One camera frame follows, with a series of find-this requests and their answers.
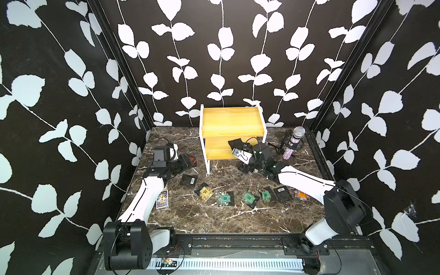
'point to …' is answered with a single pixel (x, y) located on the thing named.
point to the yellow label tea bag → (205, 193)
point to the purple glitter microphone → (298, 132)
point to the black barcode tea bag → (282, 194)
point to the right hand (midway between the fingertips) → (241, 151)
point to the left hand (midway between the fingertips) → (193, 157)
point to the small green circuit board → (168, 263)
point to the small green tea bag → (266, 195)
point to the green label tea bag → (250, 199)
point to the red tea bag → (193, 160)
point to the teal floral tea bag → (225, 199)
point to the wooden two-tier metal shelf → (217, 125)
